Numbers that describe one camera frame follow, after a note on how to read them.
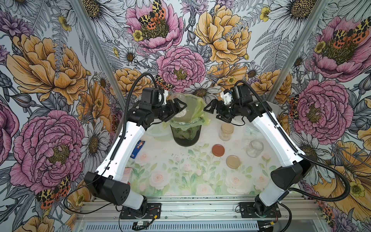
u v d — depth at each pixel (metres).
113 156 0.42
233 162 0.92
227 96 0.69
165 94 0.67
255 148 0.85
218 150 0.97
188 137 0.91
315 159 0.77
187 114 0.70
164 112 0.61
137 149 0.95
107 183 0.39
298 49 0.87
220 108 0.64
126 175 0.84
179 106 0.63
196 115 0.91
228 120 0.70
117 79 1.05
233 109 0.61
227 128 0.96
